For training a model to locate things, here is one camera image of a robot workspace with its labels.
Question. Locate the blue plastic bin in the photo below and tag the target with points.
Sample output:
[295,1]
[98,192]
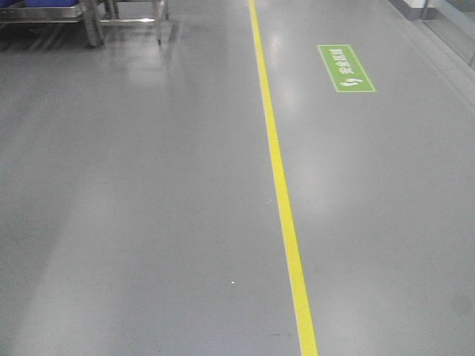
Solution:
[52,3]

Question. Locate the steel rack on castors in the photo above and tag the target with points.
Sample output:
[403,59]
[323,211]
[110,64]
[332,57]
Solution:
[160,22]

